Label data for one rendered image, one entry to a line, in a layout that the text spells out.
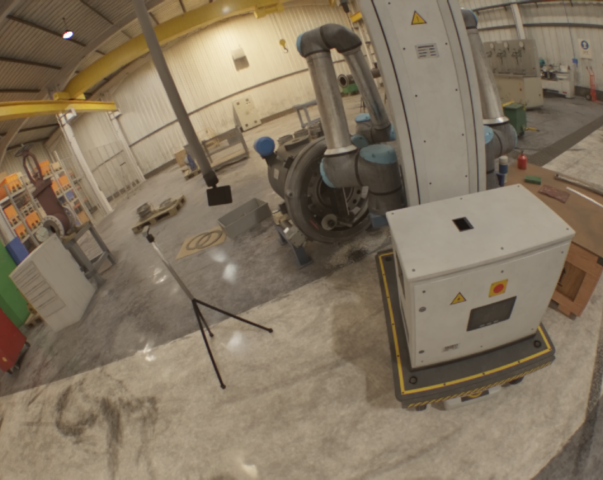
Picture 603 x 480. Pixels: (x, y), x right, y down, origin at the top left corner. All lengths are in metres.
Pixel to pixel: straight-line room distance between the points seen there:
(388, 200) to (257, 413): 1.27
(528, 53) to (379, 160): 6.82
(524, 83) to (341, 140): 6.22
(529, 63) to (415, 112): 6.78
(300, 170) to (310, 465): 1.57
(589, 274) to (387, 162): 1.21
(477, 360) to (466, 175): 0.71
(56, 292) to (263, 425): 3.37
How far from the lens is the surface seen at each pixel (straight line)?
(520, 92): 7.14
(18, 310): 7.50
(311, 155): 1.59
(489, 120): 1.35
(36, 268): 4.12
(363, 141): 1.42
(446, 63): 0.99
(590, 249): 1.55
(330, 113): 1.15
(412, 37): 0.96
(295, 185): 1.59
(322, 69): 1.17
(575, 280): 1.70
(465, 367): 1.11
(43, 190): 5.10
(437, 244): 0.76
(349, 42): 1.17
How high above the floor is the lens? 1.30
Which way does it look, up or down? 31 degrees down
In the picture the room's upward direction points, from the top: 21 degrees counter-clockwise
